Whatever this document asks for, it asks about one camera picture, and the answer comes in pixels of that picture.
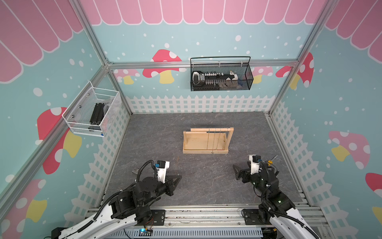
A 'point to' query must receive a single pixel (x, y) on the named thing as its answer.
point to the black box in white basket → (97, 116)
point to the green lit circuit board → (144, 232)
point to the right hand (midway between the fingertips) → (240, 164)
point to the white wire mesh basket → (91, 113)
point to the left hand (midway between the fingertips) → (181, 180)
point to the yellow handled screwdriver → (269, 162)
